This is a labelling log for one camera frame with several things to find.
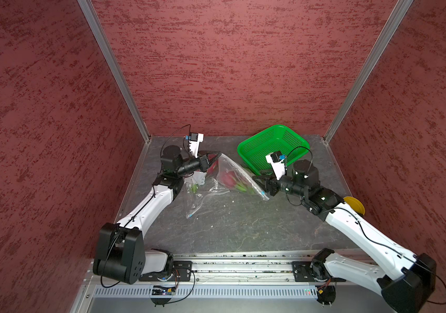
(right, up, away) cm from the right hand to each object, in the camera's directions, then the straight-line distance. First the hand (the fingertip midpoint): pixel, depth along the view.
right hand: (256, 178), depth 73 cm
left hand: (-14, +8, +2) cm, 17 cm away
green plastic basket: (+21, +19, +46) cm, 54 cm away
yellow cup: (+45, -13, +11) cm, 48 cm away
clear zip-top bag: (-13, +3, +9) cm, 16 cm away
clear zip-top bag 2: (-26, -7, +22) cm, 35 cm away
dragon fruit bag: (-19, +1, +27) cm, 33 cm away
